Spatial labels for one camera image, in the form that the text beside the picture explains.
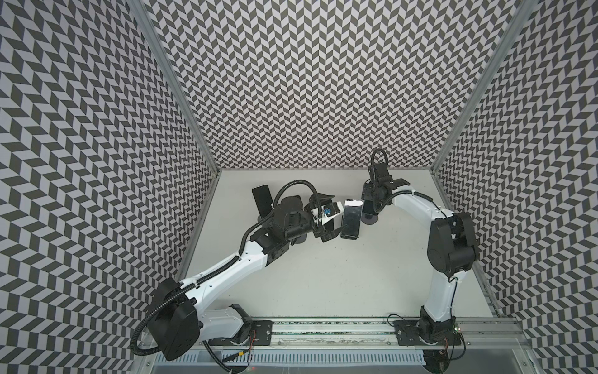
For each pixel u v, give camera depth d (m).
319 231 0.60
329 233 0.65
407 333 0.72
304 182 0.55
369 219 1.02
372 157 0.77
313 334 0.74
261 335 0.72
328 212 0.58
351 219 0.89
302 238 0.91
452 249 0.51
